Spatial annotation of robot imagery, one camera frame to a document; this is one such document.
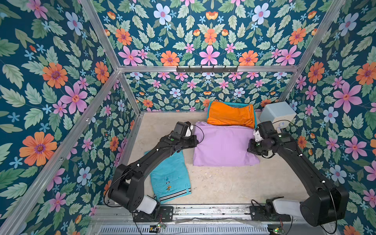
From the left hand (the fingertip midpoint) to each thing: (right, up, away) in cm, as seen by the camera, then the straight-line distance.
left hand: (199, 140), depth 84 cm
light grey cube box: (+53, +17, +11) cm, 57 cm away
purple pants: (+13, -3, -1) cm, 14 cm away
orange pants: (+15, +18, +23) cm, 33 cm away
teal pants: (-17, -23, 0) cm, 28 cm away
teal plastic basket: (+29, +25, +30) cm, 49 cm away
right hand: (+28, -4, -4) cm, 28 cm away
